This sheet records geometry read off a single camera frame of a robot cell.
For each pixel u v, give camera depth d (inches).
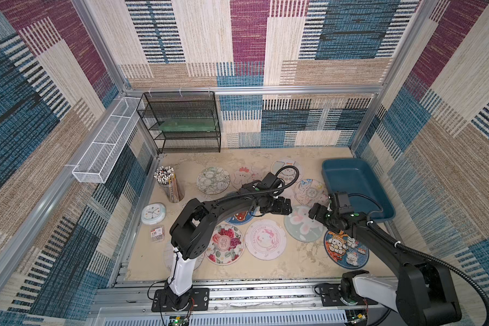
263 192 26.1
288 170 29.8
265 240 34.6
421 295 16.0
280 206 30.8
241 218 37.0
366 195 30.7
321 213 31.5
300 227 35.9
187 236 20.1
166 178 33.8
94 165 27.4
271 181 28.2
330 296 28.8
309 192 40.2
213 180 42.5
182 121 40.9
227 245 34.0
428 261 16.9
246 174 43.6
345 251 33.4
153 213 36.8
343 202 27.0
